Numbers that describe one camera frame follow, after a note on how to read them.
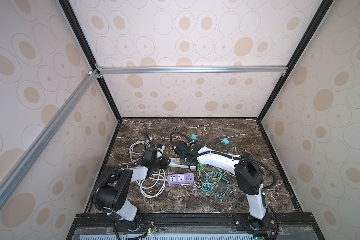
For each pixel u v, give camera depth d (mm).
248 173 495
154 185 853
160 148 851
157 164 809
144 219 757
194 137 1062
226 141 1029
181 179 853
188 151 650
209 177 877
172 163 918
